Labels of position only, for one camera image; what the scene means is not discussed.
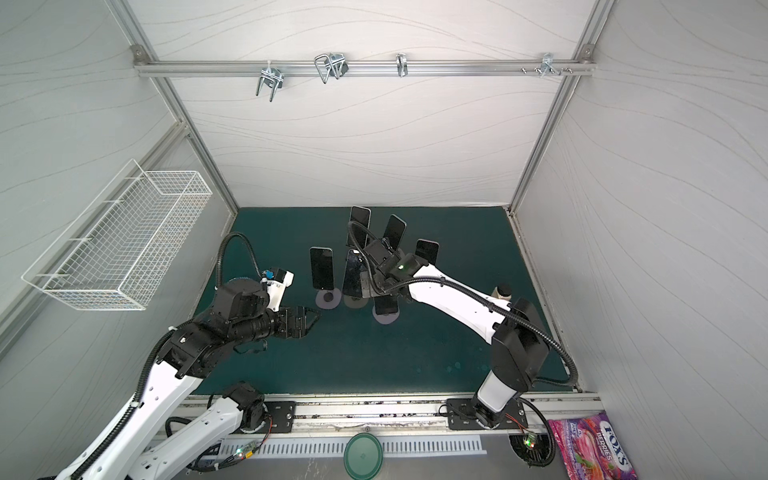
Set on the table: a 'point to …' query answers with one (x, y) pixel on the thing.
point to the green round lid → (363, 456)
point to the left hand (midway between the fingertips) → (312, 307)
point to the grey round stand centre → (355, 304)
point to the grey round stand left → (328, 298)
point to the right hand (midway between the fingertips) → (386, 273)
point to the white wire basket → (121, 246)
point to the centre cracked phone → (352, 284)
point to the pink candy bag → (590, 448)
